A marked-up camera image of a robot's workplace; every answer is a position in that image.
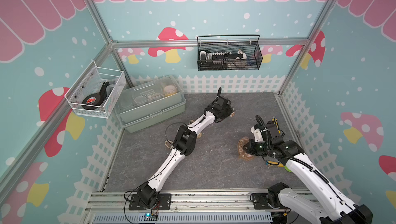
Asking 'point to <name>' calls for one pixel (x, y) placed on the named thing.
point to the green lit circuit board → (149, 217)
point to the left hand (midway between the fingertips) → (232, 112)
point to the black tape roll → (94, 99)
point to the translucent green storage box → (150, 102)
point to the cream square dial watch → (232, 114)
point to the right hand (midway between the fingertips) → (243, 146)
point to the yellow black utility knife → (275, 121)
